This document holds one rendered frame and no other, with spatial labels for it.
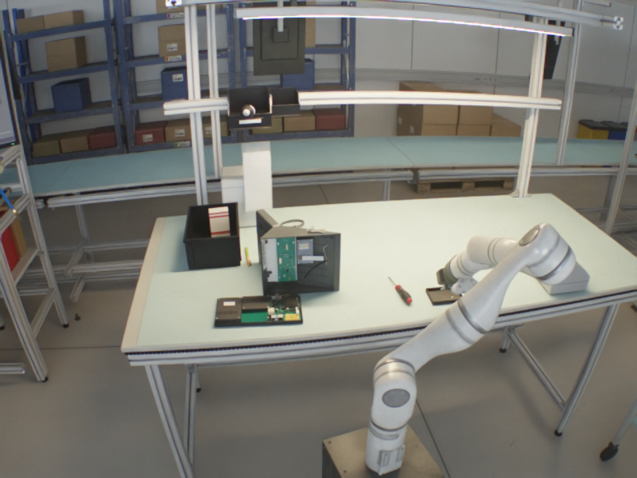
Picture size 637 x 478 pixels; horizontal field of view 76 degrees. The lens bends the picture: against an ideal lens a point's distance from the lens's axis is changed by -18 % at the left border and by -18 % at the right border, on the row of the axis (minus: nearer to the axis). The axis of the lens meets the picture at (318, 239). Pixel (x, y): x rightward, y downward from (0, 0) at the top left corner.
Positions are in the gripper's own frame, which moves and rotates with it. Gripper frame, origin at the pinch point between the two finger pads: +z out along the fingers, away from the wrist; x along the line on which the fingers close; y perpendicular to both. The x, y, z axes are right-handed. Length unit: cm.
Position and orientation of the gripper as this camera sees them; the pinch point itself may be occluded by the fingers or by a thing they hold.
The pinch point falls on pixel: (441, 289)
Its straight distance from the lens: 154.7
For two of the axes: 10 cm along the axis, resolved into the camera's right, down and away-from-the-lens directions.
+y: -1.1, -9.5, 2.9
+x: -9.9, 0.7, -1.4
